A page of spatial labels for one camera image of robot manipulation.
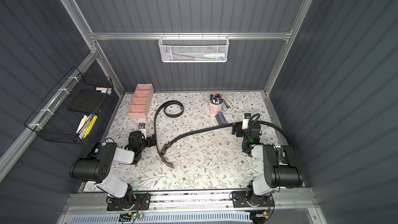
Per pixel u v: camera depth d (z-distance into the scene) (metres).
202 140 0.95
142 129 0.85
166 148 0.91
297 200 0.74
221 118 0.99
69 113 0.73
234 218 0.71
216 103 0.99
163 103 1.13
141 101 1.14
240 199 0.74
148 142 0.87
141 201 0.73
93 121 0.71
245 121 0.83
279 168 0.45
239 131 0.85
